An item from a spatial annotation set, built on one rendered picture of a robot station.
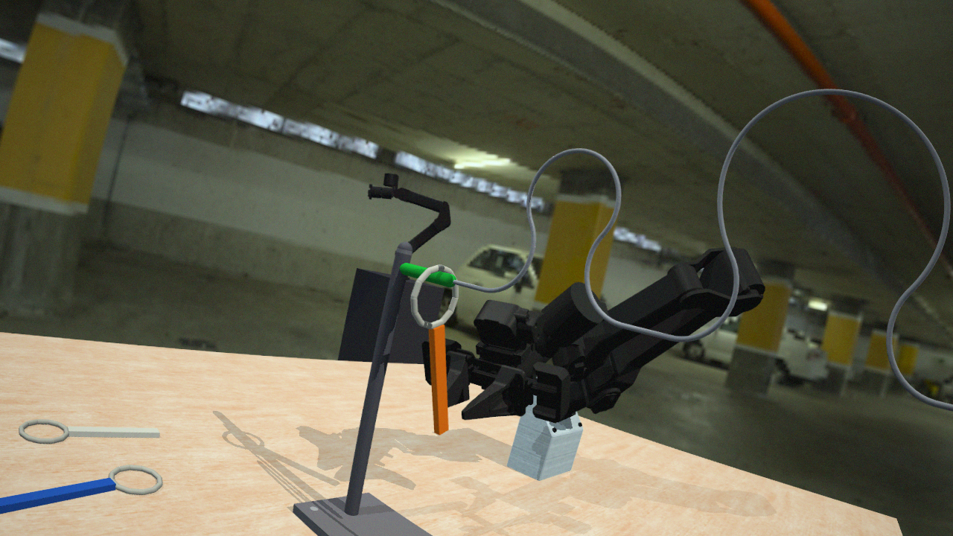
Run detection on white loop with orange handle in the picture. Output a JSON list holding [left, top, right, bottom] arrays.
[[411, 264, 459, 435]]

